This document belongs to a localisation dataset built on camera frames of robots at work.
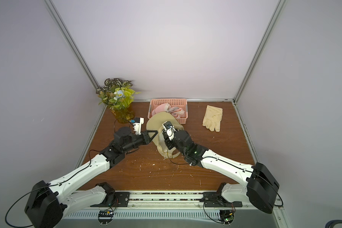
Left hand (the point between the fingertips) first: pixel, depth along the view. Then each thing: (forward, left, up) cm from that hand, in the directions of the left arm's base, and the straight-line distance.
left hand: (159, 133), depth 73 cm
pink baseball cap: (+25, -9, -11) cm, 29 cm away
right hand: (+3, -3, -1) cm, 4 cm away
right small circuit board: (-33, -35, -25) cm, 55 cm away
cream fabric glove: (+27, -37, -23) cm, 51 cm away
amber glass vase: (+25, +30, -17) cm, 43 cm away
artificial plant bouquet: (+30, +32, +1) cm, 44 cm away
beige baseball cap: (+4, +2, +3) cm, 6 cm away
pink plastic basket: (+41, -13, -19) cm, 47 cm away
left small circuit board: (-34, +28, -28) cm, 52 cm away
